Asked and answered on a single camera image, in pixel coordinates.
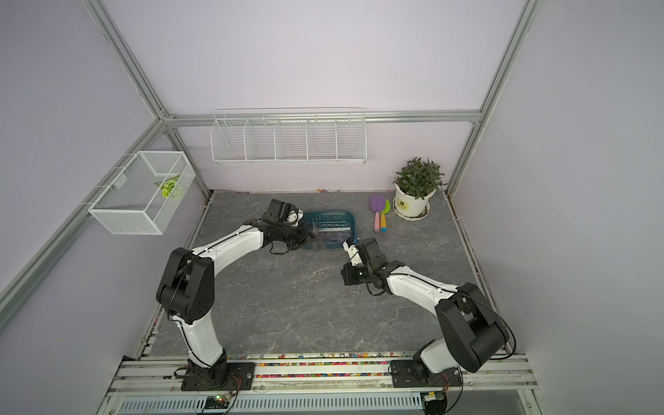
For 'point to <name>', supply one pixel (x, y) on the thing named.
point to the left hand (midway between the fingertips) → (319, 238)
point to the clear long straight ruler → (343, 228)
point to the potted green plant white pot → (415, 184)
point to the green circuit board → (216, 402)
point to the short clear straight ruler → (331, 219)
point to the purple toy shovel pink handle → (377, 205)
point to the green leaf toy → (170, 188)
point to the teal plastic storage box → (332, 239)
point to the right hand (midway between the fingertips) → (341, 270)
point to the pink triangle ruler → (316, 240)
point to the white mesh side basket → (145, 194)
